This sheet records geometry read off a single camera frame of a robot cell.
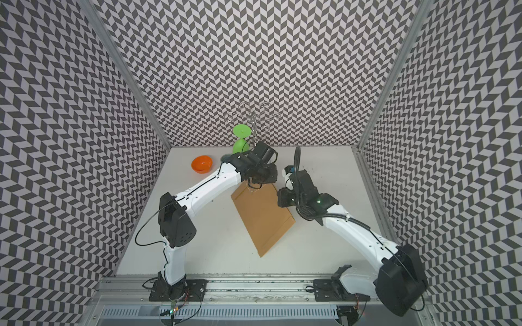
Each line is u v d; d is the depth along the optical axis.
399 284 0.39
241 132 0.82
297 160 0.62
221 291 0.74
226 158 1.04
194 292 0.71
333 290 0.65
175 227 0.48
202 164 1.05
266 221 0.74
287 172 0.71
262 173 0.72
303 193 0.59
